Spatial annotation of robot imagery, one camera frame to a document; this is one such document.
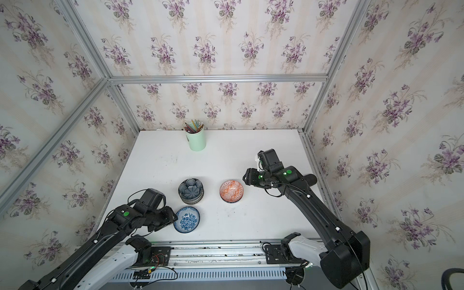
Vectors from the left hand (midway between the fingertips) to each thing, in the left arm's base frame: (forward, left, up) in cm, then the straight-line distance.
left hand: (177, 222), depth 76 cm
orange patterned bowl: (+16, -23, -5) cm, 29 cm away
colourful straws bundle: (+52, -3, +7) cm, 53 cm away
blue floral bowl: (+3, -3, -6) cm, 7 cm away
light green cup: (+46, -3, +1) cm, 46 cm away
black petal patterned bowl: (+16, -4, -1) cm, 16 cm away
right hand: (+15, -31, +11) cm, 36 cm away
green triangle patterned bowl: (+9, -5, -1) cm, 10 cm away
